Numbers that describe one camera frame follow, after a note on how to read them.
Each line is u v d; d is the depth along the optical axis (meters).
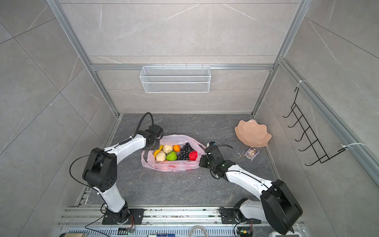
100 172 0.47
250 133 1.08
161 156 0.90
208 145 0.81
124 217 0.65
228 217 0.73
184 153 0.93
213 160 0.65
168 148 0.93
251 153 0.95
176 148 0.95
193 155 0.90
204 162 0.76
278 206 0.42
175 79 1.01
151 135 0.70
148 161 0.86
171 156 0.90
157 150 0.95
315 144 0.64
